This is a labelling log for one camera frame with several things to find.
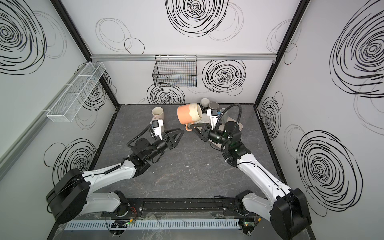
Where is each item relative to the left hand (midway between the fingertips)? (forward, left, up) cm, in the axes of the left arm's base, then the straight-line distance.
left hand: (183, 131), depth 69 cm
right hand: (+1, -3, +3) cm, 4 cm away
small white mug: (+41, -12, -21) cm, 48 cm away
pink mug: (+28, +21, -20) cm, 41 cm away
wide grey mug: (+36, -18, -19) cm, 45 cm away
